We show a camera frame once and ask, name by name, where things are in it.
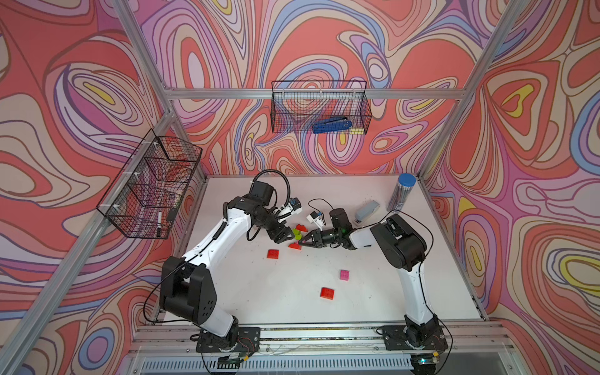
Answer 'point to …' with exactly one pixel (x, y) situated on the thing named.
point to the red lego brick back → (273, 254)
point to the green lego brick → (298, 233)
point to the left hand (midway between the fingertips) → (289, 227)
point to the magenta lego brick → (344, 275)
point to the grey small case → (365, 212)
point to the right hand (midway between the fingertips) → (302, 248)
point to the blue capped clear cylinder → (405, 185)
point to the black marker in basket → (158, 231)
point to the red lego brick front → (327, 293)
